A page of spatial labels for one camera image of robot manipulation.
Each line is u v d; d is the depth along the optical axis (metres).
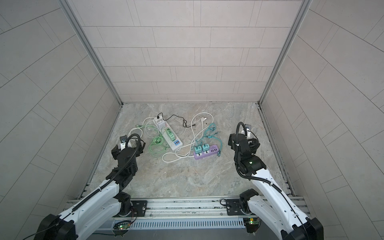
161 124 0.96
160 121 0.96
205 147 0.86
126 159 0.59
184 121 1.05
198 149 0.84
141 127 1.00
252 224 0.68
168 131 0.92
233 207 0.71
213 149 0.89
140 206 0.71
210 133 0.99
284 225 0.40
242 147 0.56
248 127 0.64
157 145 0.90
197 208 0.73
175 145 0.91
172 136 0.90
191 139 0.96
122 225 0.64
